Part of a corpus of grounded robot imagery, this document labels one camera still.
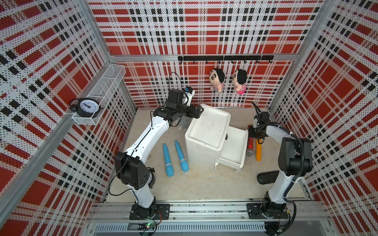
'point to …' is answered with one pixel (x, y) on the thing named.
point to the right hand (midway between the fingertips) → (251, 132)
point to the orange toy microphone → (259, 150)
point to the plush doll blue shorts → (217, 91)
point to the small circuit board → (141, 226)
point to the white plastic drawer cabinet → (205, 136)
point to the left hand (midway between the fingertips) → (198, 107)
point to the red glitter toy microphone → (250, 151)
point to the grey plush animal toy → (182, 125)
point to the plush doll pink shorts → (239, 78)
